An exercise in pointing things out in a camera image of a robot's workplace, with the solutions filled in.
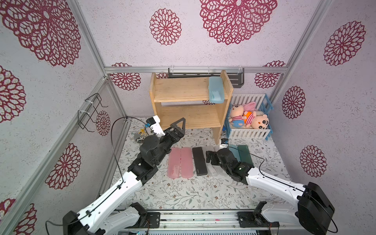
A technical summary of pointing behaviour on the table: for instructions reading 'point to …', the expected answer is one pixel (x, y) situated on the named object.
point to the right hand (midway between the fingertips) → (214, 153)
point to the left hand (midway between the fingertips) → (180, 124)
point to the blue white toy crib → (263, 104)
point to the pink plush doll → (237, 111)
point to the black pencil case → (199, 161)
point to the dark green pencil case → (244, 154)
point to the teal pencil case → (234, 149)
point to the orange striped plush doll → (257, 120)
